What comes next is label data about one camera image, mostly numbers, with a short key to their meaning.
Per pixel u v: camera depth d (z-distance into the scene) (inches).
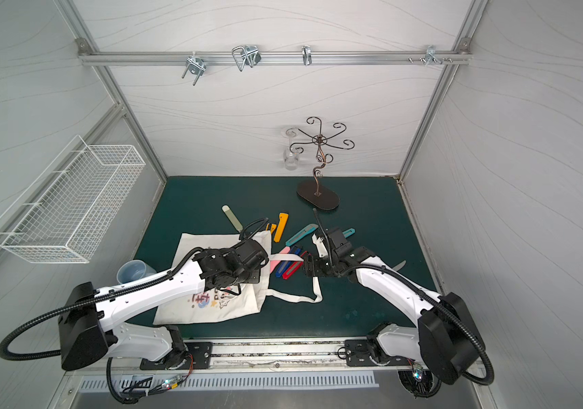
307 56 30.8
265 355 29.5
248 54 30.2
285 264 35.8
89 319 15.6
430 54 30.1
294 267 35.7
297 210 45.4
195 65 30.1
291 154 38.5
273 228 40.3
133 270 33.9
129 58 31.3
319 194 43.7
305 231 39.9
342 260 25.0
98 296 16.7
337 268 25.0
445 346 16.1
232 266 23.3
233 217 41.5
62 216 26.6
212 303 32.3
